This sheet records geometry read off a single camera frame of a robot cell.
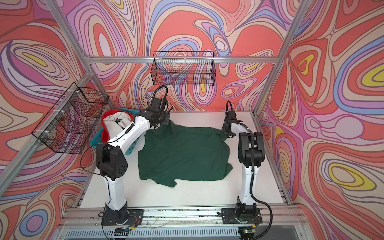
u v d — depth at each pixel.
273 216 0.69
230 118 0.86
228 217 0.73
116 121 0.94
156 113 0.71
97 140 0.93
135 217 0.72
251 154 0.52
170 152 0.97
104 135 0.94
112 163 0.51
